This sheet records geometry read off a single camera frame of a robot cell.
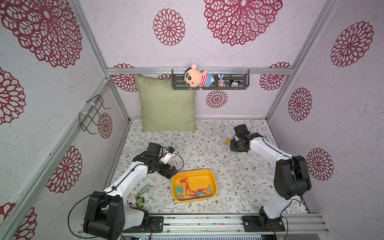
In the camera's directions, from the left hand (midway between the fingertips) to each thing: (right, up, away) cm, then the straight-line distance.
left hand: (169, 169), depth 85 cm
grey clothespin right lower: (+21, -13, -4) cm, 25 cm away
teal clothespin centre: (+17, -13, -2) cm, 22 cm away
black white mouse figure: (+40, +51, +7) cm, 65 cm away
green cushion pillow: (-5, +37, +14) cm, 40 cm away
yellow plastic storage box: (+13, -10, +1) cm, 17 cm away
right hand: (+39, +13, +8) cm, 42 cm away
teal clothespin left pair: (+5, -11, -2) cm, 12 cm away
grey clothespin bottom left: (+8, -14, -4) cm, 16 cm away
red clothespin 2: (+18, -12, -2) cm, 22 cm away
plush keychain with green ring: (-17, -15, -5) cm, 23 cm away
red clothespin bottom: (+14, -13, -4) cm, 20 cm away
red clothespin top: (+8, -7, +2) cm, 11 cm away
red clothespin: (+10, -10, 0) cm, 15 cm away
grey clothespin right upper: (+23, -11, -2) cm, 25 cm away
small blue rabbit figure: (+31, +51, +5) cm, 60 cm away
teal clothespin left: (+7, -11, -2) cm, 13 cm away
